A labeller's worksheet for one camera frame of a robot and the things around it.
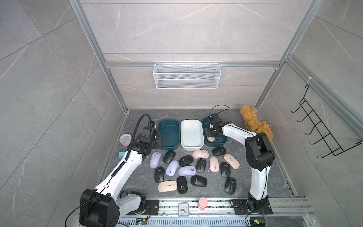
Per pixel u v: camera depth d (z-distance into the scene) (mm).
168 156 903
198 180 799
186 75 1009
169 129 1107
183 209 714
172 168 843
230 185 781
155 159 885
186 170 837
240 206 730
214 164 856
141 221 708
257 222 701
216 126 745
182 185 795
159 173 836
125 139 987
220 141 963
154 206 730
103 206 386
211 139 948
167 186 795
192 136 1030
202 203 683
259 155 527
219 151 927
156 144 731
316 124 680
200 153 907
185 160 881
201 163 871
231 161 888
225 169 856
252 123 953
